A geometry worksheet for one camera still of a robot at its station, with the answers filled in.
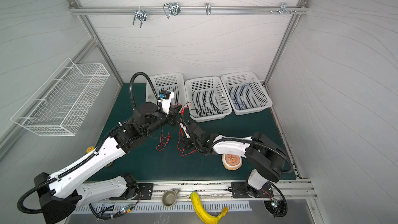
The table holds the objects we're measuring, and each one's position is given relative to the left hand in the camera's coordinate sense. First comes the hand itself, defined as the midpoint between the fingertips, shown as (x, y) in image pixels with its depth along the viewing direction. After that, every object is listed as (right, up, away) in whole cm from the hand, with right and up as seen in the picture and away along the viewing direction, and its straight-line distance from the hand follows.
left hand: (183, 104), depth 68 cm
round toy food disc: (+24, -32, +12) cm, 42 cm away
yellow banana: (+9, -46, -4) cm, 47 cm away
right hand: (-1, -18, +17) cm, 24 cm away
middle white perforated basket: (+13, +2, +43) cm, 45 cm away
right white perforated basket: (+41, +6, +47) cm, 62 cm away
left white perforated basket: (-16, +15, +50) cm, 55 cm away
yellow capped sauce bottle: (-42, -21, +1) cm, 47 cm away
